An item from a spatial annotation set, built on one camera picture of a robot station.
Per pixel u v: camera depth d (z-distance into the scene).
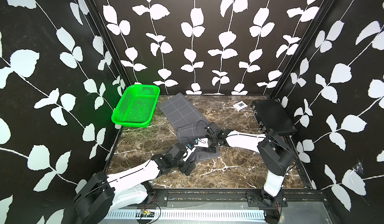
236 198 0.75
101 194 0.40
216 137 0.73
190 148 0.74
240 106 1.14
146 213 0.70
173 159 0.64
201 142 0.78
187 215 0.70
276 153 0.48
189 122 1.05
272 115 1.16
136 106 1.15
